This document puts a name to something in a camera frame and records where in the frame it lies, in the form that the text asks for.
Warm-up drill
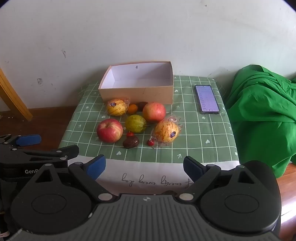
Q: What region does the red apple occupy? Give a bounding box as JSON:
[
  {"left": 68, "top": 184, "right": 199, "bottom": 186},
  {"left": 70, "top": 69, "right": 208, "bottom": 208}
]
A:
[
  {"left": 142, "top": 102, "right": 166, "bottom": 123},
  {"left": 97, "top": 119, "right": 123, "bottom": 143}
]

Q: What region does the green cloth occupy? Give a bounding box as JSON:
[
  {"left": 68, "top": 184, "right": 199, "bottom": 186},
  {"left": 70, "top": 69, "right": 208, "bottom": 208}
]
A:
[{"left": 225, "top": 64, "right": 296, "bottom": 179}]

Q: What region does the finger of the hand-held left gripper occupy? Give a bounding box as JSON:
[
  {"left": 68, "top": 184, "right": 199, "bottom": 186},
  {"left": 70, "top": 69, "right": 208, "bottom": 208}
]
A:
[
  {"left": 14, "top": 145, "right": 79, "bottom": 166},
  {"left": 0, "top": 134, "right": 42, "bottom": 149}
]

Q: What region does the smartphone with lit screen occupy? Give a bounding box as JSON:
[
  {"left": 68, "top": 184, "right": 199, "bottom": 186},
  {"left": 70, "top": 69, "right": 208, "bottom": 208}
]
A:
[{"left": 195, "top": 85, "right": 220, "bottom": 114}]

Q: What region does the plastic-wrapped orange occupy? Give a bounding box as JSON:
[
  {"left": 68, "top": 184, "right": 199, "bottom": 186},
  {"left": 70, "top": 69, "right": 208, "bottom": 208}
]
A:
[
  {"left": 150, "top": 115, "right": 183, "bottom": 149},
  {"left": 106, "top": 98, "right": 130, "bottom": 117}
]

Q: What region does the yellow wooden frame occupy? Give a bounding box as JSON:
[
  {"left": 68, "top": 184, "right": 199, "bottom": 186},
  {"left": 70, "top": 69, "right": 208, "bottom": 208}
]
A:
[{"left": 0, "top": 67, "right": 33, "bottom": 121}]

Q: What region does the brown cardboard box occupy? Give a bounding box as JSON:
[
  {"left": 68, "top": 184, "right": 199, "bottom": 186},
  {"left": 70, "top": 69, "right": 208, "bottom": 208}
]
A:
[{"left": 98, "top": 61, "right": 174, "bottom": 105}]

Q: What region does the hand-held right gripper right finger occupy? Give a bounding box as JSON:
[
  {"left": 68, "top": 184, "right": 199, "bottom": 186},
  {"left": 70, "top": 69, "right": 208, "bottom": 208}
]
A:
[{"left": 177, "top": 156, "right": 255, "bottom": 202}]

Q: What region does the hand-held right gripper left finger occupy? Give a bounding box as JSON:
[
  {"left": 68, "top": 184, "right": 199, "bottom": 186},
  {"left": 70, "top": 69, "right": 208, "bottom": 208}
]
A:
[{"left": 35, "top": 155, "right": 118, "bottom": 203}]

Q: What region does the green checked tablecloth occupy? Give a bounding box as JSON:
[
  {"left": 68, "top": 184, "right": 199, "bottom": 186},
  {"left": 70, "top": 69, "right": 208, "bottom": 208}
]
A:
[{"left": 58, "top": 75, "right": 241, "bottom": 196}]

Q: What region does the green pear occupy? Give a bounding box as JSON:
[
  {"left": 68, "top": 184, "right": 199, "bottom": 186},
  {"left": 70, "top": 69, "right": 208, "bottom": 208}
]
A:
[{"left": 125, "top": 114, "right": 148, "bottom": 133}]

